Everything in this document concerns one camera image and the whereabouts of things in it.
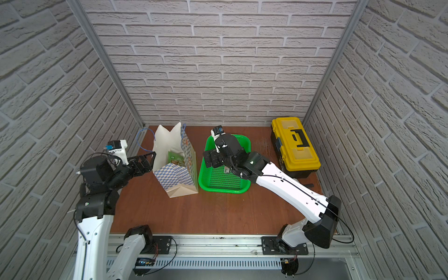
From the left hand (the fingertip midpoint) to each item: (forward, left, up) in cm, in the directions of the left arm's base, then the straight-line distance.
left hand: (143, 152), depth 67 cm
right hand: (+2, -28, -1) cm, 29 cm away
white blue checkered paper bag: (-4, -9, -17) cm, 19 cm away
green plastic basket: (+1, -27, -27) cm, 39 cm away
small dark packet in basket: (+9, -33, -30) cm, 46 cm away
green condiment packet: (+12, -6, -23) cm, 27 cm away
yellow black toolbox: (+10, -67, -12) cm, 69 cm away
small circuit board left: (-33, +1, -34) cm, 48 cm away
